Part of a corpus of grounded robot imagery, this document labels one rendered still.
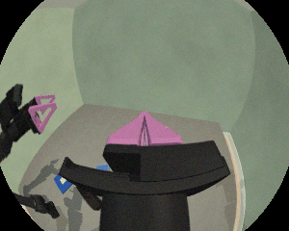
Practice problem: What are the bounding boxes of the blue notebook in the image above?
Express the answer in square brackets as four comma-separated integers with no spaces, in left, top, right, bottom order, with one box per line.
[54,174,72,194]

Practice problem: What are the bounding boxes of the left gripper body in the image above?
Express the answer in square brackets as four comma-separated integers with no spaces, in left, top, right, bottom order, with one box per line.
[18,97,40,135]

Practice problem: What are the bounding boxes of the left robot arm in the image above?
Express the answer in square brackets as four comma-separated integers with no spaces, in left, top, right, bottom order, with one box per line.
[0,84,60,218]

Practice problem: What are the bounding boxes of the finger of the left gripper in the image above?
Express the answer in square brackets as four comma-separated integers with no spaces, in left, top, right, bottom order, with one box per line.
[36,94,56,115]
[28,102,57,133]

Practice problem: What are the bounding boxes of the red glasses case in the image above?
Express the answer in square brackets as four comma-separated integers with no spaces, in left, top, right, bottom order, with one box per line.
[76,187,102,211]

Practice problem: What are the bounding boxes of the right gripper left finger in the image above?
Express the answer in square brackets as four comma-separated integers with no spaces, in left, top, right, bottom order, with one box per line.
[106,112,145,145]

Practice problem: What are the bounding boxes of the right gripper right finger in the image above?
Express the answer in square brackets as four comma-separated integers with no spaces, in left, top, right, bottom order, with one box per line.
[144,111,183,145]

